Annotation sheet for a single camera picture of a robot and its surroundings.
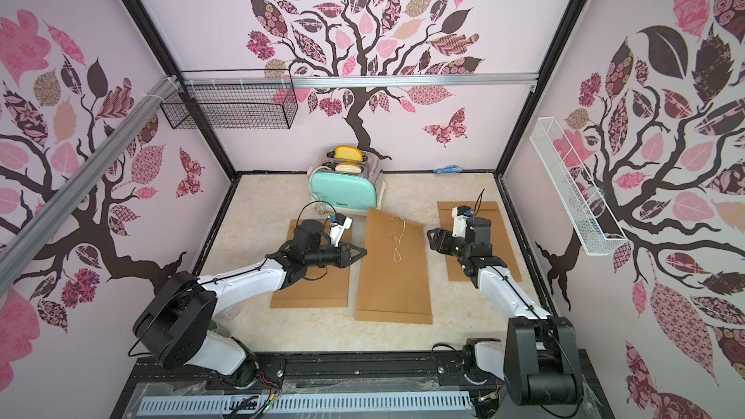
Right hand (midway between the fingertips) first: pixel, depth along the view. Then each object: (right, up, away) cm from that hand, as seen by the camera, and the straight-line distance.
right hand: (436, 236), depth 88 cm
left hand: (-22, -5, -6) cm, 24 cm away
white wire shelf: (+32, +6, -23) cm, 40 cm away
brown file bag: (-14, -14, 0) cm, 20 cm away
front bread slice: (-29, +23, +10) cm, 38 cm away
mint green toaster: (-33, +14, +9) cm, 37 cm away
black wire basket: (-89, +60, +49) cm, 118 cm away
